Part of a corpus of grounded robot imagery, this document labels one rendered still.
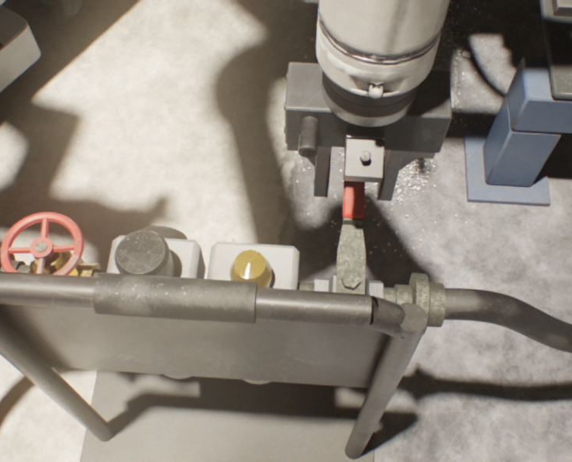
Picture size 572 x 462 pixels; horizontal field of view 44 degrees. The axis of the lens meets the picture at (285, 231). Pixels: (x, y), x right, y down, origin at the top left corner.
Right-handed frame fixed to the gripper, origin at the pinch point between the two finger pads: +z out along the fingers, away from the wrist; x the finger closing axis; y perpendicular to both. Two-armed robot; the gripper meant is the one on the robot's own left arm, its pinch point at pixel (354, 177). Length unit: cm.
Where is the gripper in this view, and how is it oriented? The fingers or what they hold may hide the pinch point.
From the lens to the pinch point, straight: 68.3
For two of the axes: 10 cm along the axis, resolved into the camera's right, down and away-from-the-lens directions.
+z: 0.0, 4.6, 8.9
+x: 10.0, 0.6, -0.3
